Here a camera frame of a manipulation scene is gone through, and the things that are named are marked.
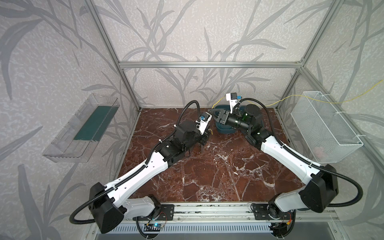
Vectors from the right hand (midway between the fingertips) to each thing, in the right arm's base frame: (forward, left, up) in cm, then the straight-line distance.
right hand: (209, 107), depth 67 cm
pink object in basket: (-13, -54, -18) cm, 58 cm away
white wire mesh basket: (-13, -51, -5) cm, 53 cm away
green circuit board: (-42, +28, -40) cm, 65 cm away
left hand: (-3, -1, -7) cm, 7 cm away
